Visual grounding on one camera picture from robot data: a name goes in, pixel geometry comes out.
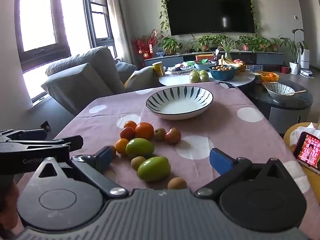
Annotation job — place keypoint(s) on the small orange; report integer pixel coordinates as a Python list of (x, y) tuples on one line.
[(130, 124), (121, 146), (113, 151)]

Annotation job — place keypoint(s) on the pile of brown longans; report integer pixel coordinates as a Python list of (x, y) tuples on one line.
[(222, 68)]

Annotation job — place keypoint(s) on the beige curtain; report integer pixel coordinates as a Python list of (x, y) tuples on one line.
[(117, 17)]

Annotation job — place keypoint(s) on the pink peaches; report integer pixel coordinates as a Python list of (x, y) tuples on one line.
[(239, 61)]

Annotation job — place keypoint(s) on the grey yellow throw pillow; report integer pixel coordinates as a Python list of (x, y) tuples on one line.
[(143, 78)]

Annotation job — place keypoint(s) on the green potted plant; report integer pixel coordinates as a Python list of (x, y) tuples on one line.
[(205, 42), (170, 44), (260, 43), (243, 42), (275, 43)]

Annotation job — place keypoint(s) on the pink polka dot tablecloth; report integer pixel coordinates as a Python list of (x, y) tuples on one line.
[(225, 130)]

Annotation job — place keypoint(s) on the smartphone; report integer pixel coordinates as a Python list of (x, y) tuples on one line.
[(308, 150)]

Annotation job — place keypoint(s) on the white robot vacuum dock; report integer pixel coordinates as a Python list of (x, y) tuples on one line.
[(305, 60)]

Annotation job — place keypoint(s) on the spider plant in vase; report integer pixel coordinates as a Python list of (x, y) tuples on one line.
[(226, 47)]

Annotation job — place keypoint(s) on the black wall television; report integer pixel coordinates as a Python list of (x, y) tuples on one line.
[(210, 10)]

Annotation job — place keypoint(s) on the tall plant in white pot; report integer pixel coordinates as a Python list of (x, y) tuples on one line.
[(294, 66)]

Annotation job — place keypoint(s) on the striped white ceramic bowl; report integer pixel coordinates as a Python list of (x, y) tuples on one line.
[(180, 107)]

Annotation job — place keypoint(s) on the black wall socket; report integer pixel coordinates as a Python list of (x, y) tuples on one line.
[(46, 127)]

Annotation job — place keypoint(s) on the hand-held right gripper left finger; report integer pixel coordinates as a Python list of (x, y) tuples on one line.
[(105, 158)]

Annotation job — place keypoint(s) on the red flower decoration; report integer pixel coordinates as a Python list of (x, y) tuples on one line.
[(143, 43)]

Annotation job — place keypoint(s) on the grey sofa cushion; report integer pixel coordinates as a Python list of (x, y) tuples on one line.
[(126, 70)]

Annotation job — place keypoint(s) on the dark round table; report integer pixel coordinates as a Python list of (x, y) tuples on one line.
[(300, 103)]

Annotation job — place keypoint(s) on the orange basket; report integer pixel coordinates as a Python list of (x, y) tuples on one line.
[(269, 77)]

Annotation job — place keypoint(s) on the red pot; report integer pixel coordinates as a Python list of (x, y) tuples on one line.
[(285, 70)]

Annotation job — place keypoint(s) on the large dark framed window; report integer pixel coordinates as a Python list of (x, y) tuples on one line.
[(37, 17)]

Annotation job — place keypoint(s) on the small green-red apple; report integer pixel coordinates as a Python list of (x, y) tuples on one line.
[(159, 134)]

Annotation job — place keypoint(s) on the blue bowl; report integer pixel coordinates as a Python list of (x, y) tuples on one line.
[(222, 75)]

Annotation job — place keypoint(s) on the small striped bowl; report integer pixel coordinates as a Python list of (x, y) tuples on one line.
[(278, 93)]

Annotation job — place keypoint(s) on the yellow stool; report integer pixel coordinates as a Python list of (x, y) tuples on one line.
[(288, 137)]

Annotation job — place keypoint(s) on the large orange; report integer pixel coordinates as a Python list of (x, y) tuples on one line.
[(144, 130)]

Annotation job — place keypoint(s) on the blue tray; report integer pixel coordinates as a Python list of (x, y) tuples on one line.
[(202, 66)]

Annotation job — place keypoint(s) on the grey television cabinet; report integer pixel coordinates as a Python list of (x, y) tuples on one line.
[(265, 57)]

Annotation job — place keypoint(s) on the grey sofa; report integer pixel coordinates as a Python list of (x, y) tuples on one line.
[(82, 80)]

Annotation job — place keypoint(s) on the red apple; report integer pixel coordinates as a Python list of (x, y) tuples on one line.
[(173, 136), (127, 133)]

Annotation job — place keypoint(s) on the green mango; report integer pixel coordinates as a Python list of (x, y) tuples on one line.
[(203, 75), (139, 148), (194, 76), (153, 169)]

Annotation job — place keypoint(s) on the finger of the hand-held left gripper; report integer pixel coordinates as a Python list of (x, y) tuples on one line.
[(62, 142), (25, 133)]

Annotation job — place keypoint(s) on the glass dish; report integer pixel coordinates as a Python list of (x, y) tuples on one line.
[(178, 69)]

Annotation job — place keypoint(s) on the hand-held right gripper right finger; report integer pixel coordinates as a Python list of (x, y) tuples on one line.
[(220, 161)]

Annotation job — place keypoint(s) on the blue white box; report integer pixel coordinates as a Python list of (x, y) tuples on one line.
[(255, 68)]

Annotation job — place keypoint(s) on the white round coffee table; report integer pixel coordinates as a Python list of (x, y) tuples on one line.
[(175, 79)]

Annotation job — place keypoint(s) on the narrow dark framed window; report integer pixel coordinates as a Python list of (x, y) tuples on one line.
[(100, 25)]

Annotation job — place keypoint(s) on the white tissue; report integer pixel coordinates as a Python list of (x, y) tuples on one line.
[(302, 130)]

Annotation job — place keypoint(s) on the wooden spoon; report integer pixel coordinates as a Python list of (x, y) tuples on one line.
[(298, 92)]

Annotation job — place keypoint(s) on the orange box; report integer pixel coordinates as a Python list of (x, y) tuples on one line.
[(205, 57)]

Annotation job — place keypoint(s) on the bunch of yellow bananas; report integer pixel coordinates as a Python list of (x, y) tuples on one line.
[(227, 61)]

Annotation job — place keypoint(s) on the brown kiwi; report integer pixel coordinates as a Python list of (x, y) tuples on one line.
[(177, 183), (138, 163)]

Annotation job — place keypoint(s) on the yellow can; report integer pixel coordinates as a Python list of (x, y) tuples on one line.
[(158, 69)]

